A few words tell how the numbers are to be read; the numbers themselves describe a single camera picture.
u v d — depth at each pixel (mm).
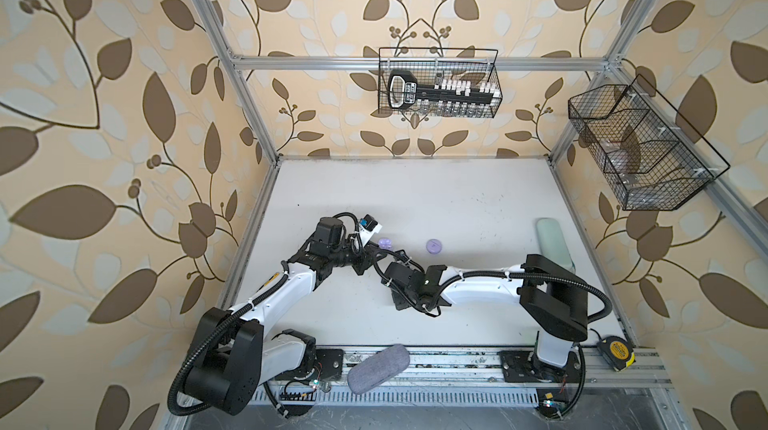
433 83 818
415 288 649
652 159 725
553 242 934
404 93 843
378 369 707
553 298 470
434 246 943
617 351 737
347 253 722
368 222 726
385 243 831
